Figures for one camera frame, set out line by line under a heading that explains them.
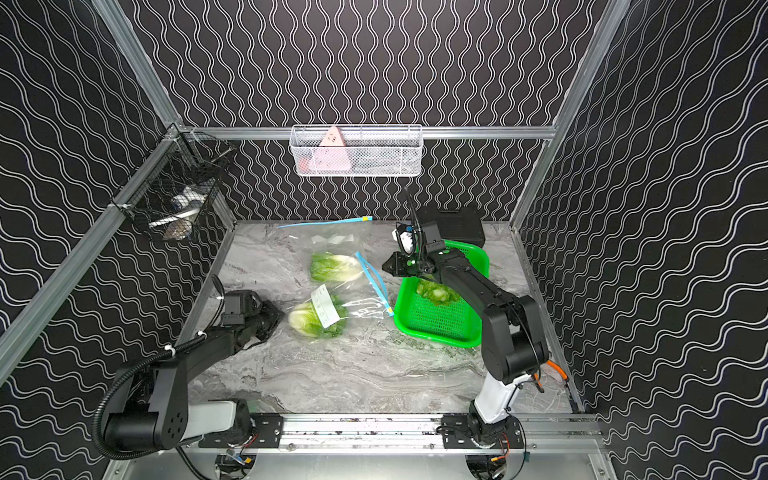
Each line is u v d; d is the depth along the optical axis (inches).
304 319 33.7
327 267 37.4
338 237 37.1
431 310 38.3
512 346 18.5
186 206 33.7
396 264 30.7
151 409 16.7
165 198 34.5
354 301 32.9
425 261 27.1
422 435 30.1
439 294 38.1
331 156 35.4
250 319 29.9
